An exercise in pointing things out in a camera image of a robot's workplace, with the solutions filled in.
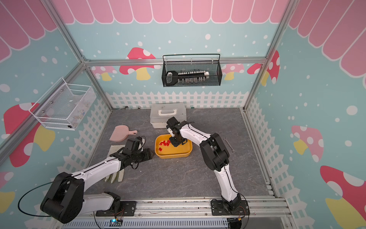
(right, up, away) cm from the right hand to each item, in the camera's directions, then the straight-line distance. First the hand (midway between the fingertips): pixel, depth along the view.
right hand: (177, 141), depth 97 cm
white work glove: (-33, -18, -12) cm, 40 cm away
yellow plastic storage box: (-9, -5, 0) cm, 10 cm away
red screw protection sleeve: (-12, -5, 0) cm, 13 cm away
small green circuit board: (-30, -39, -24) cm, 55 cm away
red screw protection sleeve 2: (-9, -2, +3) cm, 9 cm away
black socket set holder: (-2, +42, -7) cm, 42 cm away
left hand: (-15, -8, -8) cm, 19 cm away
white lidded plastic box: (-13, +20, +5) cm, 24 cm away
